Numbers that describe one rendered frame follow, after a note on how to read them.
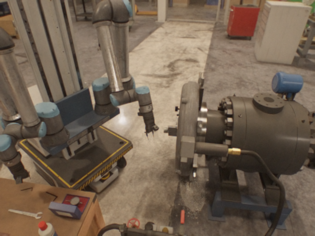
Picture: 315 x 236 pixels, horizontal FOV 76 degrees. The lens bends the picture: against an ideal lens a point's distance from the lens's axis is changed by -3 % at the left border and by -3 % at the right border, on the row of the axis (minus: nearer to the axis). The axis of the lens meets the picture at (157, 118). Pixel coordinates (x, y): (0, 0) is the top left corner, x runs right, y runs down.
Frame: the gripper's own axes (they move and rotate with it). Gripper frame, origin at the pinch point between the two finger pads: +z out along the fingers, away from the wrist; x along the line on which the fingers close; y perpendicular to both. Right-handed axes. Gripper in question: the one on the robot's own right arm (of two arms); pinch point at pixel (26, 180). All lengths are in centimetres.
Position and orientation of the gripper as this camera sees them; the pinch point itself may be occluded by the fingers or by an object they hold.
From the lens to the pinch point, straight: 162.1
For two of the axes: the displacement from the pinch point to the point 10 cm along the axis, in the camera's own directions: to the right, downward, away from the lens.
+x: 9.4, -2.0, 2.7
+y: 3.4, 5.5, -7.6
